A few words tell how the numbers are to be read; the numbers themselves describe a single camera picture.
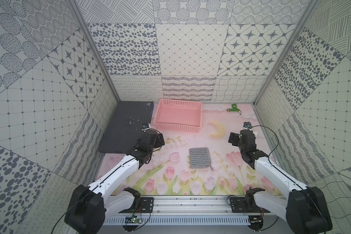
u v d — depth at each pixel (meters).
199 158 0.89
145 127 0.73
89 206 0.39
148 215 0.69
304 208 0.40
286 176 0.48
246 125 0.74
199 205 0.76
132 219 0.70
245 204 0.72
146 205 0.73
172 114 1.14
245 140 0.66
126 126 1.01
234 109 1.15
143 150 0.63
